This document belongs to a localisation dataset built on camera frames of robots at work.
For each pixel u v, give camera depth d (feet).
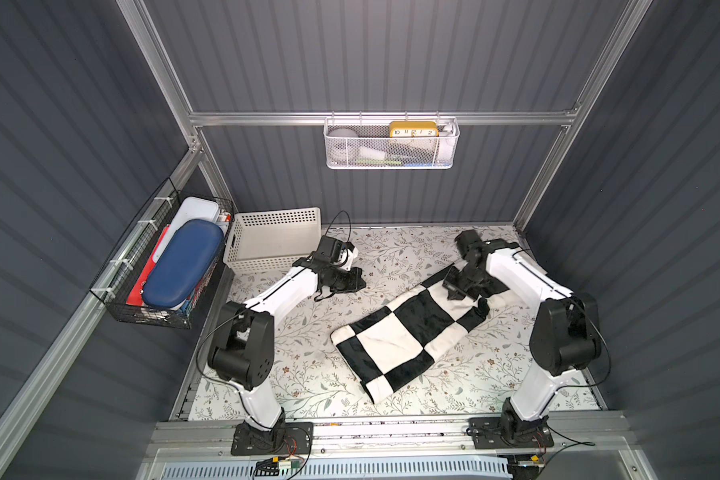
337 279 2.52
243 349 1.57
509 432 2.19
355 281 2.59
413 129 2.84
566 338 1.63
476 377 2.75
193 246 2.28
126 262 2.08
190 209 2.54
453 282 2.65
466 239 2.43
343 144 2.72
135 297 2.14
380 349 2.87
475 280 2.47
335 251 2.44
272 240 3.92
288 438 2.41
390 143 2.96
